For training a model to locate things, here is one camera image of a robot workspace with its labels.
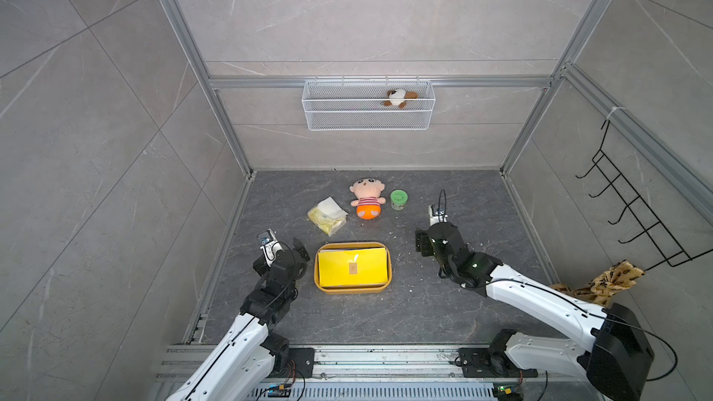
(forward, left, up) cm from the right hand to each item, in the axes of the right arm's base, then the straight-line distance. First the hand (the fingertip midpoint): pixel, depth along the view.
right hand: (431, 228), depth 82 cm
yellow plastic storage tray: (-14, +21, -11) cm, 27 cm away
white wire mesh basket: (+45, +19, +13) cm, 51 cm away
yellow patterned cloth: (-19, -40, +1) cm, 44 cm away
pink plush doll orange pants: (+23, +18, -10) cm, 31 cm away
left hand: (-4, +44, -1) cm, 44 cm away
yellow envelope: (-7, +24, -11) cm, 28 cm away
